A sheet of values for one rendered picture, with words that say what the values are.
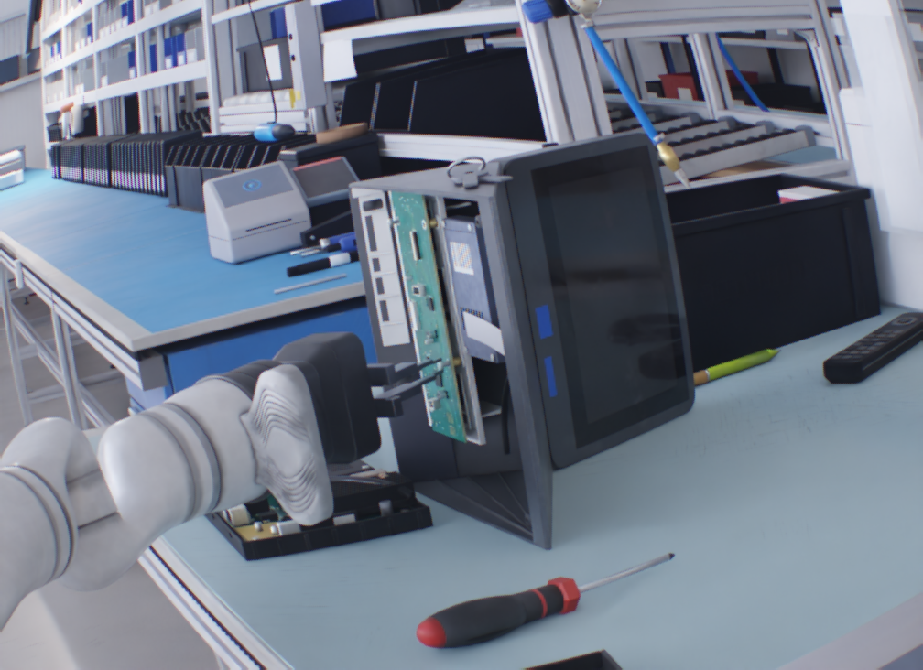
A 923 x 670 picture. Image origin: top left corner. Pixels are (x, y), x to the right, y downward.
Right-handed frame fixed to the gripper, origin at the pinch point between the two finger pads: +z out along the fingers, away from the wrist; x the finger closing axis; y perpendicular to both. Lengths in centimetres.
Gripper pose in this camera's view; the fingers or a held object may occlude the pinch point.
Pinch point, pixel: (440, 365)
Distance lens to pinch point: 131.1
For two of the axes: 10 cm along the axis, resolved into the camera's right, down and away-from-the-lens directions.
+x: 1.7, 9.7, 1.7
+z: 5.8, -2.4, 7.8
